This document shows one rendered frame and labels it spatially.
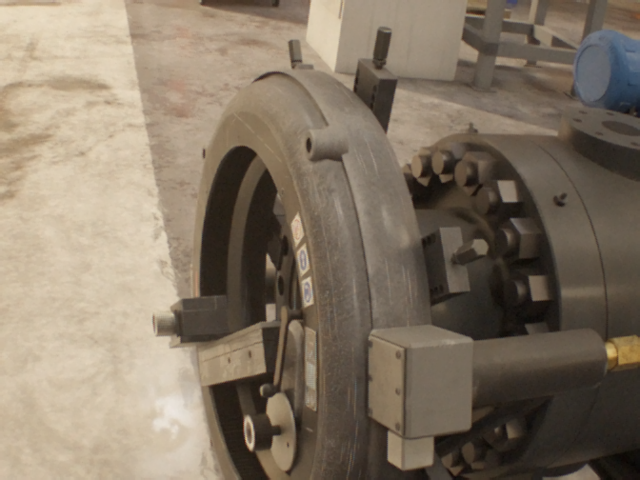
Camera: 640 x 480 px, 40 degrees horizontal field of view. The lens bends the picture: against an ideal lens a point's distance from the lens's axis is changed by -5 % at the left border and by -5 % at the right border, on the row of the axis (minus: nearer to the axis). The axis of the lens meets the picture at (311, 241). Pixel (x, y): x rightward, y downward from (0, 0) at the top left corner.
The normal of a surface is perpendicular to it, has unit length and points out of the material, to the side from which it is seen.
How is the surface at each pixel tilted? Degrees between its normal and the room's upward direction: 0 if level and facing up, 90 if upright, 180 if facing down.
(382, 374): 90
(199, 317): 52
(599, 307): 61
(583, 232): 39
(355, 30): 90
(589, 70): 90
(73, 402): 0
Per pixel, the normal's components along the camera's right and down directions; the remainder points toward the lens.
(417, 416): 0.36, 0.07
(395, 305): 0.33, -0.15
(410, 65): 0.22, 0.45
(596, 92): -0.94, 0.04
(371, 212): 0.29, -0.40
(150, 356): 0.12, -0.89
